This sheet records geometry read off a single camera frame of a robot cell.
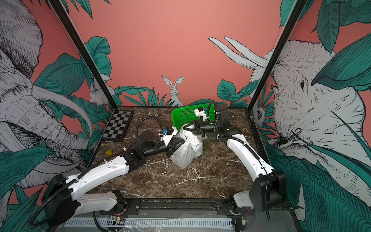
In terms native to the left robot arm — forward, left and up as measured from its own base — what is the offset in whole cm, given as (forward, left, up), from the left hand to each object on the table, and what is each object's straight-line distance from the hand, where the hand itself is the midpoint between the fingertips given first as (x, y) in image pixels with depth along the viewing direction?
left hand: (184, 139), depth 70 cm
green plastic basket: (+35, -2, -20) cm, 40 cm away
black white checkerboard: (+29, +49, -24) cm, 62 cm away
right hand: (+3, 0, +6) cm, 7 cm away
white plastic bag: (-2, -3, -7) cm, 8 cm away
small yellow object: (+8, +50, -25) cm, 56 cm away
